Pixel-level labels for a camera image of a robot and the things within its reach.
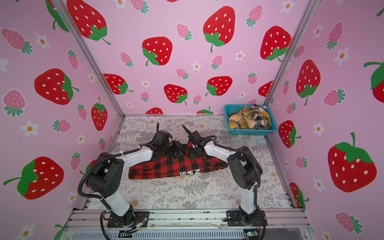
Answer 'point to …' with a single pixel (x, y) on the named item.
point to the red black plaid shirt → (173, 162)
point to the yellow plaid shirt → (244, 119)
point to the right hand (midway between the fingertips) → (193, 153)
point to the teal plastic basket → (249, 132)
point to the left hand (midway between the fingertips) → (187, 149)
